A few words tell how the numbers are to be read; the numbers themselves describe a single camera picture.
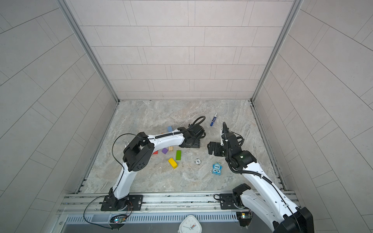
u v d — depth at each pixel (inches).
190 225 25.1
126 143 35.9
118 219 25.3
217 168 32.0
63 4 27.5
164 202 28.5
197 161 33.3
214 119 41.1
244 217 26.8
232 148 22.8
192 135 27.2
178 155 34.6
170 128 38.9
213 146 27.7
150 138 21.7
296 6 27.9
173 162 32.5
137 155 20.2
